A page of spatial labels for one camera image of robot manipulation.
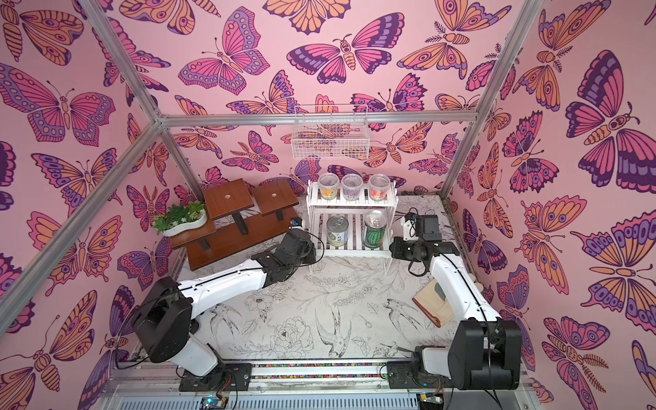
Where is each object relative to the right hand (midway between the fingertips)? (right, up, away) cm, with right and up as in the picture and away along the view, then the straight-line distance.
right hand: (389, 245), depth 85 cm
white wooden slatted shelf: (-24, +12, +17) cm, 32 cm away
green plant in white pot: (-70, +9, 0) cm, 71 cm away
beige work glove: (+16, -19, +3) cm, 25 cm away
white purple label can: (-17, +6, -2) cm, 18 cm away
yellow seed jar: (-20, +19, -7) cm, 29 cm away
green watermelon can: (-6, +7, -6) cm, 11 cm away
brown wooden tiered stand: (-58, +8, +14) cm, 60 cm away
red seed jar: (-5, +19, -9) cm, 22 cm away
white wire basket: (-20, +41, +21) cm, 50 cm away
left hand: (-25, +1, +2) cm, 25 cm away
